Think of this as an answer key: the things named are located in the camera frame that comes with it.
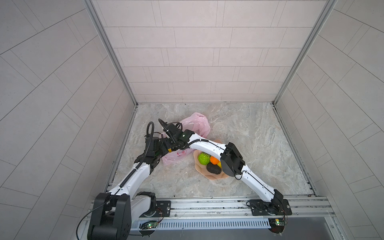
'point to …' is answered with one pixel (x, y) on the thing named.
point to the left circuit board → (149, 225)
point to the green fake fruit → (204, 158)
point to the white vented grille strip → (211, 223)
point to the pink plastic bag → (197, 123)
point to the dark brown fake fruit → (213, 168)
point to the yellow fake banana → (169, 150)
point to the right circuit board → (277, 225)
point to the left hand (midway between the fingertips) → (168, 144)
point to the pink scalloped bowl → (202, 169)
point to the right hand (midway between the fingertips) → (165, 142)
